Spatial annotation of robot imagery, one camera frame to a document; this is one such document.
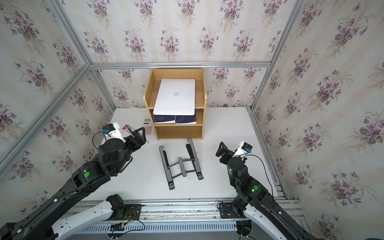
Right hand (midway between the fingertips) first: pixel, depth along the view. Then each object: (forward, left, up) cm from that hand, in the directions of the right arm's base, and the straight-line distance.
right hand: (228, 147), depth 73 cm
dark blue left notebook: (+21, +36, -4) cm, 42 cm away
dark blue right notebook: (+20, +19, -3) cm, 28 cm away
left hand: (-1, +39, +12) cm, 41 cm away
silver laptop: (+24, +27, +11) cm, 38 cm away
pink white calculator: (+28, +52, -19) cm, 62 cm away
